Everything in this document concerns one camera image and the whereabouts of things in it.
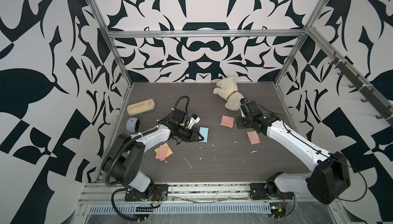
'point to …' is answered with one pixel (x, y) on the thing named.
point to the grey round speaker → (132, 125)
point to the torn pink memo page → (253, 137)
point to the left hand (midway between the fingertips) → (202, 136)
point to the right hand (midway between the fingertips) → (240, 118)
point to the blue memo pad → (204, 132)
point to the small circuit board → (277, 209)
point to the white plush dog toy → (227, 88)
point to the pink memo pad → (227, 121)
